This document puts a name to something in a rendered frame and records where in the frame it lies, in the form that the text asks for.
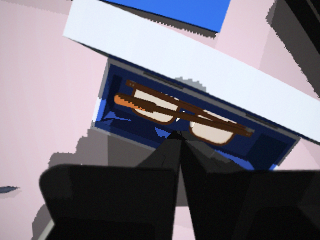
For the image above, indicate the white mug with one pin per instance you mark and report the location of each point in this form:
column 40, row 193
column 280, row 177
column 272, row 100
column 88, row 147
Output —
column 46, row 230

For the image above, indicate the brown glasses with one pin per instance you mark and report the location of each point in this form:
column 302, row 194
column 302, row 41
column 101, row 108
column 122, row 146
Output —
column 164, row 109

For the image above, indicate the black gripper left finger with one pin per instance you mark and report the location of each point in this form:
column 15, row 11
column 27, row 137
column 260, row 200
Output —
column 146, row 193

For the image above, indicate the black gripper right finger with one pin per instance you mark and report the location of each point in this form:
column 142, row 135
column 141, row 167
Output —
column 223, row 200

